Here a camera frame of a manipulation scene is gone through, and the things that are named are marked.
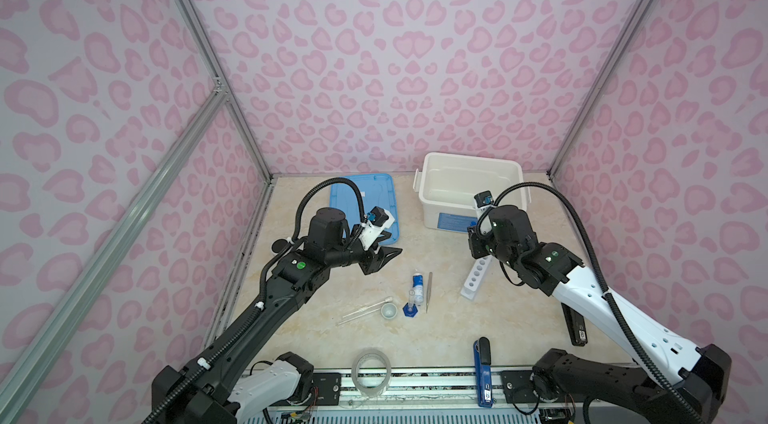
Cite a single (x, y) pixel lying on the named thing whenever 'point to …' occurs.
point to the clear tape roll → (367, 390)
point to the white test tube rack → (474, 276)
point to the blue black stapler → (483, 369)
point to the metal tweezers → (429, 291)
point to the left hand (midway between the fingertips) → (394, 237)
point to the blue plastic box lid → (377, 190)
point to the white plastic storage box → (448, 181)
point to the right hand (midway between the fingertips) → (472, 226)
